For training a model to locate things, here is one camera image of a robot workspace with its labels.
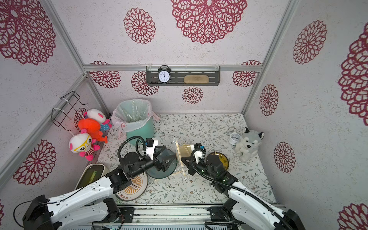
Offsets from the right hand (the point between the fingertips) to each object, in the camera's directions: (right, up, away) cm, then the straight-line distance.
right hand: (181, 158), depth 73 cm
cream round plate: (+3, 0, +22) cm, 22 cm away
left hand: (-5, +4, -3) cm, 7 cm away
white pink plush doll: (-55, +24, +21) cm, 63 cm away
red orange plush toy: (-55, +16, +16) cm, 59 cm away
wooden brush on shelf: (+9, +46, +17) cm, 50 cm away
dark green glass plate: (-12, -13, +13) cm, 22 cm away
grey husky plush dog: (+39, +5, +11) cm, 41 cm away
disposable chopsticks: (+5, +2, +26) cm, 26 cm away
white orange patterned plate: (-26, -20, +9) cm, 34 cm away
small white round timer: (+37, +8, +28) cm, 47 cm away
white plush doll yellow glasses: (-55, +7, +8) cm, 56 cm away
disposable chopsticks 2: (0, 0, 0) cm, 1 cm away
